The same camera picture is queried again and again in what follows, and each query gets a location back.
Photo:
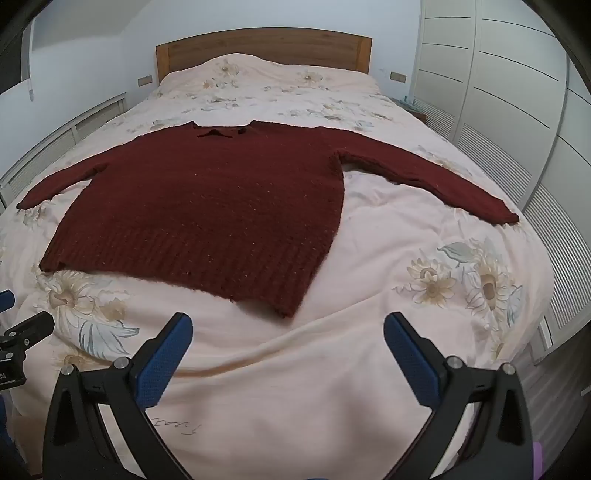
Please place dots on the beige wall switch panel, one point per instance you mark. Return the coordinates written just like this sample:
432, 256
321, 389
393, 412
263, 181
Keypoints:
397, 76
144, 81

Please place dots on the dark red knit sweater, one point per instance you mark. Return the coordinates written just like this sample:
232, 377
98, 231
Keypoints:
207, 207

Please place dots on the wooden headboard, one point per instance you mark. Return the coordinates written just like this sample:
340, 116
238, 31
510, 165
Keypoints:
263, 50

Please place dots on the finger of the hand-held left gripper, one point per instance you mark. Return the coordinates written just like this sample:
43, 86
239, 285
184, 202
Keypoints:
5, 301
28, 328

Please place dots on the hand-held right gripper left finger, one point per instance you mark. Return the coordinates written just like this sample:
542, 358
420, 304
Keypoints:
167, 350

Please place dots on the floral pink bed quilt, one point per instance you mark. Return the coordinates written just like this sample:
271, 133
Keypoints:
369, 286

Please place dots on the white panelled wardrobe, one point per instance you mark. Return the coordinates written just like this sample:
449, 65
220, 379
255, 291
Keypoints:
498, 83

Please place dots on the purple cloth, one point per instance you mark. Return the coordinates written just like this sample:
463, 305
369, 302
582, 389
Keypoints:
538, 461

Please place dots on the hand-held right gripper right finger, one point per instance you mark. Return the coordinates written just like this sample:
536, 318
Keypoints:
411, 355

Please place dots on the wooden nightstand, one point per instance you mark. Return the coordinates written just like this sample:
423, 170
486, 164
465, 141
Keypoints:
414, 109

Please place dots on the white slatted radiator cover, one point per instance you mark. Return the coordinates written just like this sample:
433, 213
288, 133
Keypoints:
60, 134

